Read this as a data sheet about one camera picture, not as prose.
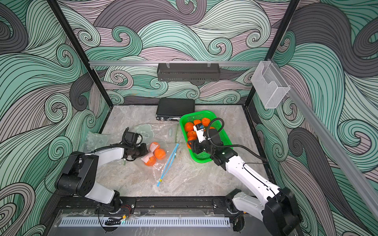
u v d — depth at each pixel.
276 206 0.38
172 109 1.12
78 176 0.44
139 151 0.83
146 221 0.70
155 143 0.93
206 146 0.67
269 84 0.75
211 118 1.03
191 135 0.95
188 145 0.77
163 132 1.03
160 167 0.79
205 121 1.04
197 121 1.03
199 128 0.68
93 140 0.95
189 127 0.98
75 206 0.74
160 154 0.86
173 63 0.93
